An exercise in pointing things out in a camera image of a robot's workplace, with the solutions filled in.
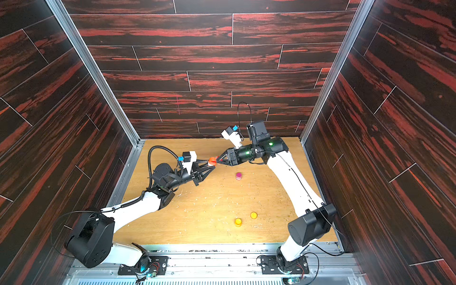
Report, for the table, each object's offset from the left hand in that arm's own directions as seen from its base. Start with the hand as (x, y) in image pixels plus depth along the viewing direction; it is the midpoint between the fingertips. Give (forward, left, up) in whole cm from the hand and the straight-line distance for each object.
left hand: (212, 165), depth 72 cm
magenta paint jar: (+12, -12, -25) cm, 31 cm away
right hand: (+2, -5, +2) cm, 5 cm away
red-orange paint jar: (-1, 0, +3) cm, 3 cm away
